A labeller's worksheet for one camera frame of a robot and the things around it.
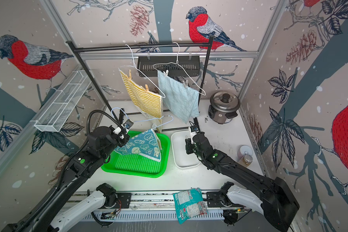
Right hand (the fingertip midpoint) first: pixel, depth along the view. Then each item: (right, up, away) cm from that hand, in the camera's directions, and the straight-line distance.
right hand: (186, 138), depth 83 cm
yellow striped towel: (-22, +20, +1) cm, 30 cm away
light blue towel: (-3, +23, +7) cm, 24 cm away
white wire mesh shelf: (-68, +12, -13) cm, 70 cm away
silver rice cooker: (+25, +19, +10) cm, 33 cm away
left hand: (-31, +11, -13) cm, 35 cm away
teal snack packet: (+1, -30, -13) cm, 33 cm away
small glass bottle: (+32, -11, -6) cm, 35 cm away
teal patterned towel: (-24, -3, -1) cm, 24 cm away
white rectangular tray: (-2, -15, +6) cm, 16 cm away
